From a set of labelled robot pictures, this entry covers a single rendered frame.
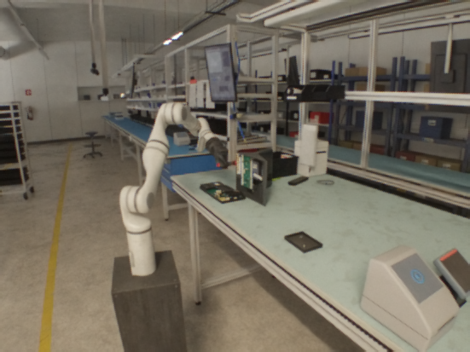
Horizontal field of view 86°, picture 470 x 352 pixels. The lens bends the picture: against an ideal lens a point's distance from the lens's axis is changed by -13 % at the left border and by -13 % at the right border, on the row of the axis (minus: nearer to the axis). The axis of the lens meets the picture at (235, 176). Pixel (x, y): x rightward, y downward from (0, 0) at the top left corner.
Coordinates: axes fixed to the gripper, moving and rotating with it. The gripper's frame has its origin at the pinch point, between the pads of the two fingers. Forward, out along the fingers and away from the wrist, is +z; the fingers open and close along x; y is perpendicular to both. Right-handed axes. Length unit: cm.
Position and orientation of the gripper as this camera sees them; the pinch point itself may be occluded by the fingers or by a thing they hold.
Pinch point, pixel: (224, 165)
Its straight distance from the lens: 127.1
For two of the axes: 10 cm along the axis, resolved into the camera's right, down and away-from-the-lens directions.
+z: 4.8, 6.0, -6.3
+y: 8.5, -1.4, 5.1
